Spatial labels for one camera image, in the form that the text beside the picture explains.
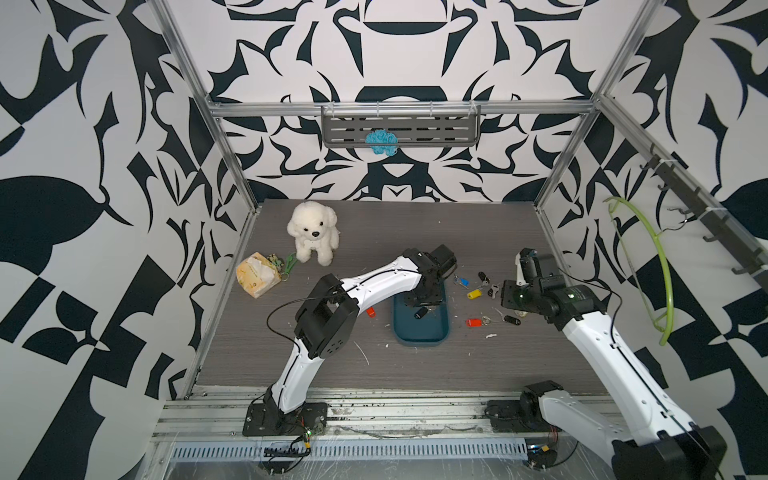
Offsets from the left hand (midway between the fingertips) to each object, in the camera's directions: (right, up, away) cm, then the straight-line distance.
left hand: (430, 296), depth 89 cm
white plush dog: (-35, +20, +2) cm, 40 cm away
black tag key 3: (-3, -5, +3) cm, 7 cm away
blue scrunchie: (-14, +46, +3) cm, 48 cm away
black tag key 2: (+19, +4, +11) cm, 22 cm away
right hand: (+19, +4, -9) cm, 21 cm away
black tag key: (+25, -8, +3) cm, 26 cm away
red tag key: (+15, -9, +3) cm, 17 cm away
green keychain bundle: (-45, +9, +14) cm, 48 cm away
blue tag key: (+12, +3, +11) cm, 16 cm away
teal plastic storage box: (0, -9, -2) cm, 10 cm away
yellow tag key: (+15, -1, +7) cm, 17 cm away
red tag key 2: (-17, -5, +3) cm, 18 cm away
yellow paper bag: (-53, +5, +6) cm, 54 cm away
